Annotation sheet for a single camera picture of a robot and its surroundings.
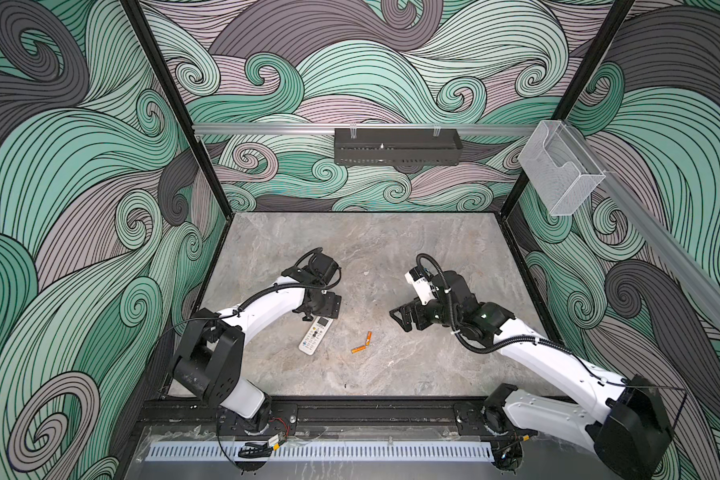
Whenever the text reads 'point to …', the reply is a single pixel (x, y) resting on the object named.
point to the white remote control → (316, 335)
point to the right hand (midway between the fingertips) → (403, 307)
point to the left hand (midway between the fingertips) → (323, 306)
